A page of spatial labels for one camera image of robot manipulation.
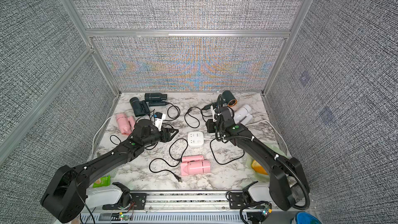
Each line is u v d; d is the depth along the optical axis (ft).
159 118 2.44
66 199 1.32
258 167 2.59
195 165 2.62
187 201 2.45
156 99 3.64
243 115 3.27
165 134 2.35
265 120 3.36
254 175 2.58
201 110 3.57
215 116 2.26
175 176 2.63
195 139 3.02
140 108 3.48
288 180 1.35
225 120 2.06
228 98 3.60
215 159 2.86
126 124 3.19
